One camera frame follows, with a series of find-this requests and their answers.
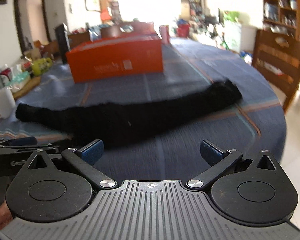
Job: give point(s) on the red cylindrical can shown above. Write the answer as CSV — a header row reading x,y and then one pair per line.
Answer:
x,y
164,33

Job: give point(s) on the yellow green mug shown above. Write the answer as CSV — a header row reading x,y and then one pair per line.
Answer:
x,y
40,66

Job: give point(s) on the black cloth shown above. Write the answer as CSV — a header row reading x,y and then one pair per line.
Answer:
x,y
120,125

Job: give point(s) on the wooden chair right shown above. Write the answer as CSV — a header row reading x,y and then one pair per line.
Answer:
x,y
277,57

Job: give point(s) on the white mug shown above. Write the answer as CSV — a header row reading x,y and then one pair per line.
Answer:
x,y
7,103

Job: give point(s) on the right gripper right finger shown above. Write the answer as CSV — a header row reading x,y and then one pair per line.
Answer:
x,y
220,162

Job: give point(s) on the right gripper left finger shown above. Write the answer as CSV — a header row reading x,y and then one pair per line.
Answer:
x,y
83,161

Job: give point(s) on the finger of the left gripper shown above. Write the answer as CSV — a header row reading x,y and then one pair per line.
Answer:
x,y
21,149
26,141

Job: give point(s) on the orange cardboard box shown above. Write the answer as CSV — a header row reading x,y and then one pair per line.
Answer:
x,y
114,57

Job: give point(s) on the black thermos bottle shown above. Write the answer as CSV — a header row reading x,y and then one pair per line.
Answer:
x,y
61,33

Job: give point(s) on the tissue pack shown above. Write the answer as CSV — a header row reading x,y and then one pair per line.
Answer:
x,y
19,78

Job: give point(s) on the wooden bookshelf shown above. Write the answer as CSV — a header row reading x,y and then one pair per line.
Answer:
x,y
282,16

